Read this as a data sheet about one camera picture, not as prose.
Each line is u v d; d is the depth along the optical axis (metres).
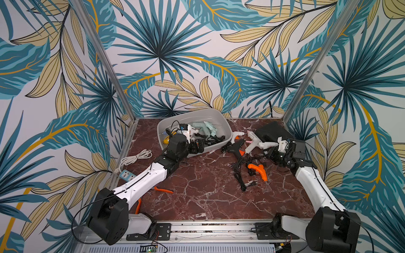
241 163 0.93
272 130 1.10
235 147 1.03
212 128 1.07
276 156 0.74
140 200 0.48
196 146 0.72
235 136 1.09
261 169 0.92
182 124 0.70
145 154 0.98
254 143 1.03
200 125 1.11
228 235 0.73
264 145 0.87
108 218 0.40
